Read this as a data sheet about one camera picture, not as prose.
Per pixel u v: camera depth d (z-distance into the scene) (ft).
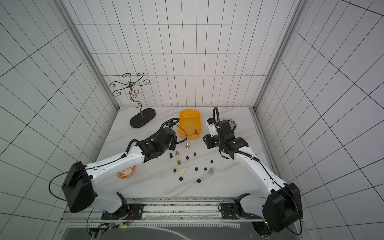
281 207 1.28
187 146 3.11
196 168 2.85
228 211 2.38
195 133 3.32
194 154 3.05
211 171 2.78
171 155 3.02
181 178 2.73
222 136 1.97
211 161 2.95
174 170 2.81
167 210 2.44
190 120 3.39
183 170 2.83
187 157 3.01
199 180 2.72
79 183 1.33
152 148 1.92
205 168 2.87
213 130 2.34
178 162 2.92
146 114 3.74
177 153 3.03
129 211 2.33
